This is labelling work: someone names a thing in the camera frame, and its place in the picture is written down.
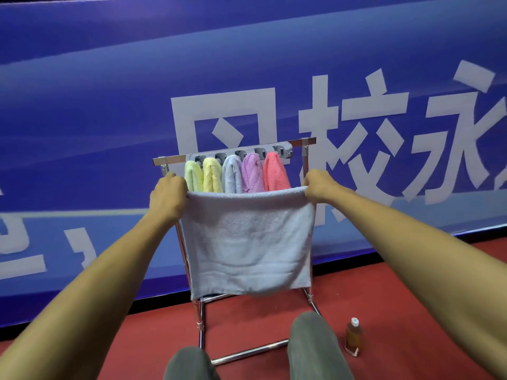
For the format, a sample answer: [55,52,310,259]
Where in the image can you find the chrome metal rack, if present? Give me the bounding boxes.
[152,137,322,367]

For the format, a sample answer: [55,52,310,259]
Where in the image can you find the grey plastic hook rail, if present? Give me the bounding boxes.
[186,141,294,163]

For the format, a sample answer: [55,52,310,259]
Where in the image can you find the person's right forearm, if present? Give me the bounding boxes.
[336,187,507,380]

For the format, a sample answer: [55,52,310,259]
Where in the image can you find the purple towel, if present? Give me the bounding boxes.
[241,153,265,193]

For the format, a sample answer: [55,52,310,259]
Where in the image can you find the grey trousers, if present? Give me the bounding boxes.
[163,311,355,380]

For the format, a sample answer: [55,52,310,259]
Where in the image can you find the person's left forearm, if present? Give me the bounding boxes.
[0,213,175,380]

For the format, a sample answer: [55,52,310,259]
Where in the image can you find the light green towel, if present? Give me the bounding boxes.
[184,160,205,193]

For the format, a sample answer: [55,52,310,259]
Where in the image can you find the person's right hand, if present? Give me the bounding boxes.
[303,169,349,205]

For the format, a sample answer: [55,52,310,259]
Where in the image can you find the blue printed banner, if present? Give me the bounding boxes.
[0,0,507,327]

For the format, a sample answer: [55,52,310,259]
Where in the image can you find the light blue towel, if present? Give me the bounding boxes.
[221,155,243,194]
[179,185,316,301]

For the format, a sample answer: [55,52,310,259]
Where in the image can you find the person's left hand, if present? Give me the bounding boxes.
[149,172,190,226]

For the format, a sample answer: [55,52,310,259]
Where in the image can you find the pink towel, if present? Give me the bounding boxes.
[262,151,292,192]

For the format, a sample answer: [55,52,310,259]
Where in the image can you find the yellow towel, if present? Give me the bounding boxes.
[202,157,224,193]

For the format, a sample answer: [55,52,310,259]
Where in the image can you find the bottle of amber liquid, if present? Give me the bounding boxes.
[343,317,364,357]

